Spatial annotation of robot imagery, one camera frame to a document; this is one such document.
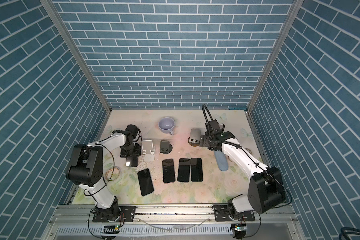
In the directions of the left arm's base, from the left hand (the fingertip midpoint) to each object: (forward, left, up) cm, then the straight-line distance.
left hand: (134, 154), depth 94 cm
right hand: (+2, -45, +13) cm, 47 cm away
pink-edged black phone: (-11, -22, 0) cm, 25 cm away
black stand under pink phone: (+3, -20, +4) cm, 20 cm away
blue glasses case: (-6, -55, +2) cm, 55 cm away
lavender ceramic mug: (+22, -19, +2) cm, 29 cm away
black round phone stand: (+7, -38, +5) cm, 39 cm away
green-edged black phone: (-11, -31, 0) cm, 33 cm away
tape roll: (-13, +9, -1) cm, 16 cm away
